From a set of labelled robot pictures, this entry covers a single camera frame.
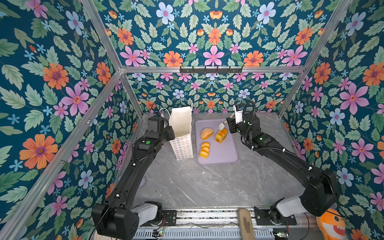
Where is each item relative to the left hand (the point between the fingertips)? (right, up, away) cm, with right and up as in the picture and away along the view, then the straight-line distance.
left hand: (172, 126), depth 76 cm
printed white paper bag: (+2, +4, +16) cm, 16 cm away
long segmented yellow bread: (+17, -14, +20) cm, 30 cm away
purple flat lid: (-19, -32, +9) cm, 38 cm away
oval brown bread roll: (+18, -4, +27) cm, 33 cm away
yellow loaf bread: (+28, -6, +22) cm, 36 cm away
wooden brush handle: (+36, -48, -7) cm, 60 cm away
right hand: (+31, +5, +4) cm, 32 cm away
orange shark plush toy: (+73, -44, -11) cm, 86 cm away
